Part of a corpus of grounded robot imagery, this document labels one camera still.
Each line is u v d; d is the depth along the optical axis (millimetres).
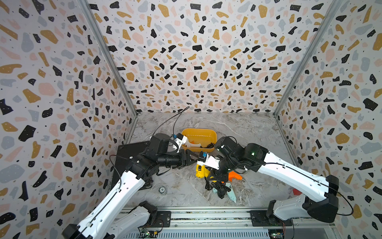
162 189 795
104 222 382
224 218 760
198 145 997
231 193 802
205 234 779
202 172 624
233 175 869
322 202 407
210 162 579
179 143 634
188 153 597
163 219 736
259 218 731
